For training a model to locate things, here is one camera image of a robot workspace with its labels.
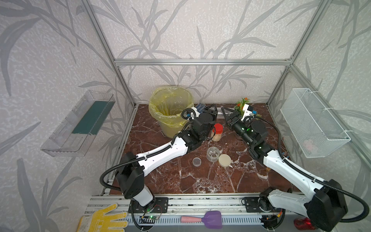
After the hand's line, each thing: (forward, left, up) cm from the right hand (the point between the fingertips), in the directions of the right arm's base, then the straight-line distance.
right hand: (221, 110), depth 69 cm
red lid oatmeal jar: (+6, -2, -26) cm, 27 cm away
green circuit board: (-39, +34, -35) cm, 62 cm away
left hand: (+3, +1, 0) cm, 3 cm away
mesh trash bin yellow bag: (+23, +33, -19) cm, 45 cm away
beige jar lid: (-10, -6, -35) cm, 37 cm away
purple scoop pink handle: (-40, +5, -35) cm, 53 cm away
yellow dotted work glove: (-41, +59, -34) cm, 79 cm away
